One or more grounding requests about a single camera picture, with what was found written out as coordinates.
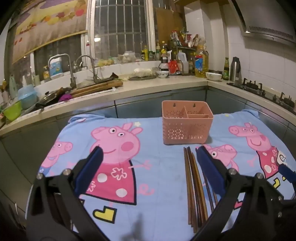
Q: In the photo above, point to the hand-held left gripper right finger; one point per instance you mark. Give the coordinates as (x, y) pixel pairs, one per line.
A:
(209, 171)

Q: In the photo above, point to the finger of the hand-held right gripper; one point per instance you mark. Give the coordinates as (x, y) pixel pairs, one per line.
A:
(288, 173)

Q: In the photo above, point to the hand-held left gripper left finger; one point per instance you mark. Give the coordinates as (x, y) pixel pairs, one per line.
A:
(90, 171)

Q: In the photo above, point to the bunch of wooden chopsticks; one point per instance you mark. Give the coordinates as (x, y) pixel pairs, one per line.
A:
(187, 185)

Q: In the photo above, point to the pink plastic basket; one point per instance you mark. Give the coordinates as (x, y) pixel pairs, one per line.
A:
(187, 132)

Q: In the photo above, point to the blue cartoon pig printed blanket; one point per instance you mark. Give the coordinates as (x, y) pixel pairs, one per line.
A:
(161, 185)

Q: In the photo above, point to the gas stove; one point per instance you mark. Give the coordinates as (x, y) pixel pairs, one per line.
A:
(254, 89)

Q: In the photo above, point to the purple cloth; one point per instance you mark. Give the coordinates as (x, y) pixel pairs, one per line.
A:
(66, 97)

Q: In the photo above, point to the black pan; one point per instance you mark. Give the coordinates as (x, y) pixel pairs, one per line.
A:
(48, 98)

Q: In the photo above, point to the wooden cutting board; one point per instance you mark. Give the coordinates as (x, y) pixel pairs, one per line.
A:
(97, 87)

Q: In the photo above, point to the kitchen counter with grey cabinets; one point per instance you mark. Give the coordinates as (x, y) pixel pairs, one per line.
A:
(138, 102)

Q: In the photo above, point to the white bowl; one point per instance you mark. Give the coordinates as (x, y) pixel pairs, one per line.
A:
(213, 76)

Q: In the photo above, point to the green plastic bowl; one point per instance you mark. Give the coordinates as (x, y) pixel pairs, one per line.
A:
(12, 112)

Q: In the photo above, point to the light blue plastic container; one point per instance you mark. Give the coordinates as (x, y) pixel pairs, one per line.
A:
(27, 96)

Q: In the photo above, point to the angular steel faucet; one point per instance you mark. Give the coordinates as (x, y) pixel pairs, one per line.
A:
(71, 74)

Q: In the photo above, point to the steel kettle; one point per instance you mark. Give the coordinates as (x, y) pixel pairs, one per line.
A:
(235, 70)

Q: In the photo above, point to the green glass bottle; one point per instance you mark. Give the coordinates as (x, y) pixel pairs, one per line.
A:
(226, 70)

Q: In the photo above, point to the curved steel faucet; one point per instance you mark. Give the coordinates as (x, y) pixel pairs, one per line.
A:
(92, 67)

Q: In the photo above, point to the round chopping board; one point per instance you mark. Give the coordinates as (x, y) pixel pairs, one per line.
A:
(142, 78)

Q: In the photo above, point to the yellow dish soap bottle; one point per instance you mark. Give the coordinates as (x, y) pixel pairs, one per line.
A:
(46, 74)

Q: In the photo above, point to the yellow cooking oil bottle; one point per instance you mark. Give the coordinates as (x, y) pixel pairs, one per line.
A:
(201, 64)

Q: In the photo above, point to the small patterned bowl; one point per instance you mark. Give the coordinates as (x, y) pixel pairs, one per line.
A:
(162, 74)

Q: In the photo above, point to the white jug with blue label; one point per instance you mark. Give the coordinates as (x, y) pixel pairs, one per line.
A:
(55, 68)

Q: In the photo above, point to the red packet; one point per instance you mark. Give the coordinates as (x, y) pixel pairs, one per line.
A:
(174, 67)

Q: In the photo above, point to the white plastic jug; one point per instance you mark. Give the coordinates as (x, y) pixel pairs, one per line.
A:
(182, 63)

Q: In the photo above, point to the white plastic bag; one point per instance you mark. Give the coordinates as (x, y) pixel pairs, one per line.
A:
(143, 72)

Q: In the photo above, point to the clear plastic bag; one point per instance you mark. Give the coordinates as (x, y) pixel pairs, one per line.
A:
(126, 57)

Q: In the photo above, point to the dark sauce bottle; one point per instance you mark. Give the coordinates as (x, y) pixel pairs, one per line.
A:
(164, 60)

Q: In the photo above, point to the small yellow bottle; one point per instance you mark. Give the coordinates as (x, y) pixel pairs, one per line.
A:
(146, 54)

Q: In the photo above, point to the metal rack with packets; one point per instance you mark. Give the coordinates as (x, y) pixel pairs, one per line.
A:
(185, 40)

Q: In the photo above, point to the range hood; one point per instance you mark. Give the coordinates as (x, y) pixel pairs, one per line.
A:
(266, 20)

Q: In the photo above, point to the barred window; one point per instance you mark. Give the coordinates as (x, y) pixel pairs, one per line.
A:
(120, 30)

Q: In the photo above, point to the printed window blind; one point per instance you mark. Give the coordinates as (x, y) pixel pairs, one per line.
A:
(48, 25)

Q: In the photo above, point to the tall wooden board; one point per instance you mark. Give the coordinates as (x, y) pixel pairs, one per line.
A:
(166, 25)

